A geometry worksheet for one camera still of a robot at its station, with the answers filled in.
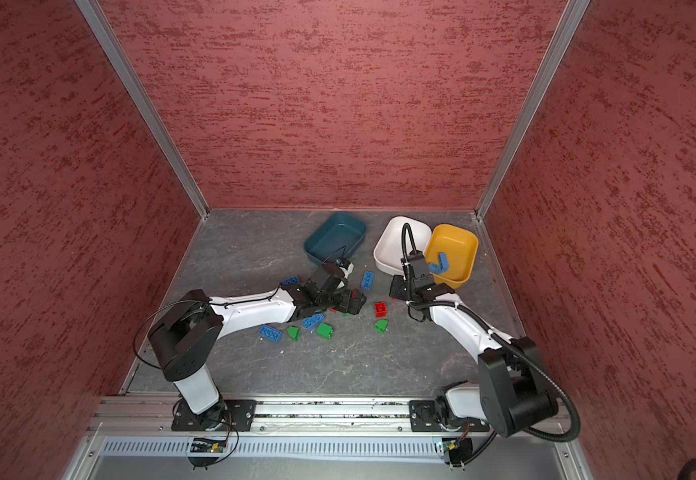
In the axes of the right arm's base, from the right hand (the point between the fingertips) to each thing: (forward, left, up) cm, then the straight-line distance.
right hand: (394, 291), depth 89 cm
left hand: (-2, +13, -1) cm, 13 cm away
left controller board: (-36, +50, -10) cm, 63 cm away
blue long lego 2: (+8, +34, -5) cm, 35 cm away
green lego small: (-8, +4, -6) cm, 11 cm away
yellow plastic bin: (+23, -29, -7) cm, 38 cm away
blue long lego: (-9, +38, -7) cm, 40 cm away
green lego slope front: (-10, +30, -5) cm, 32 cm away
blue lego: (+9, +7, -7) cm, 13 cm away
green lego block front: (-10, +21, -6) cm, 24 cm away
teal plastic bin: (+27, +19, -7) cm, 34 cm away
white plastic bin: (+23, -1, -9) cm, 24 cm away
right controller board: (-40, -12, -9) cm, 42 cm away
